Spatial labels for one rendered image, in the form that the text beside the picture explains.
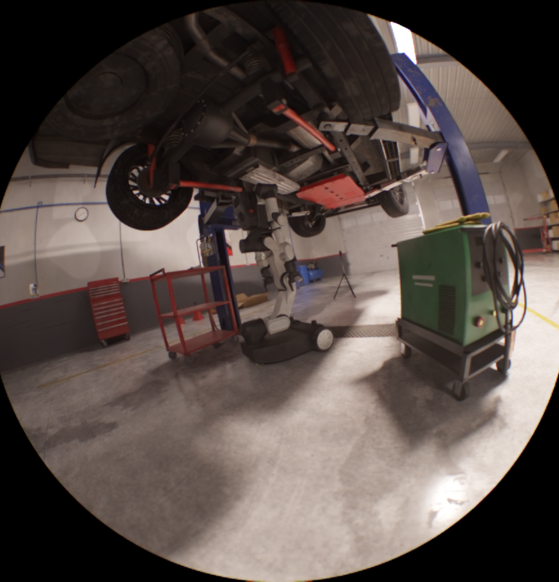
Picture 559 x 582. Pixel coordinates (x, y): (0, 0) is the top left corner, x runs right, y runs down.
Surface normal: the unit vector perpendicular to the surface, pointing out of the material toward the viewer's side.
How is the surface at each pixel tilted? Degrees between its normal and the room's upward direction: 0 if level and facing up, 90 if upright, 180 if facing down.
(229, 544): 0
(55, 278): 90
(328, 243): 90
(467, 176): 90
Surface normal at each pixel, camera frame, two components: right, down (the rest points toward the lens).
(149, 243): 0.82, -0.10
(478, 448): -0.18, -0.98
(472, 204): -0.55, 0.17
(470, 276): -0.04, 0.09
